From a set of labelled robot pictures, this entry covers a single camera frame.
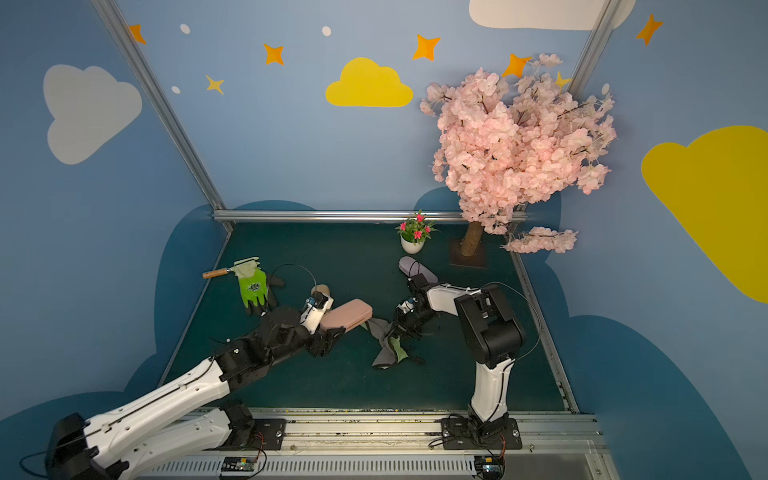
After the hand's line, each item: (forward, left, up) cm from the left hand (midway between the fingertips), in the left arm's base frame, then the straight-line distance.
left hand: (335, 318), depth 76 cm
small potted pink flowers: (+38, -23, -6) cm, 44 cm away
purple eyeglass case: (+30, -22, -16) cm, 40 cm away
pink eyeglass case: (+3, -3, -5) cm, 6 cm away
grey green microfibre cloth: (-6, -15, -7) cm, 18 cm away
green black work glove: (+20, +32, -17) cm, 41 cm away
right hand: (+3, -15, -17) cm, 23 cm away
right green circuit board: (-29, -40, -20) cm, 54 cm away
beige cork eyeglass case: (+19, +9, -16) cm, 27 cm away
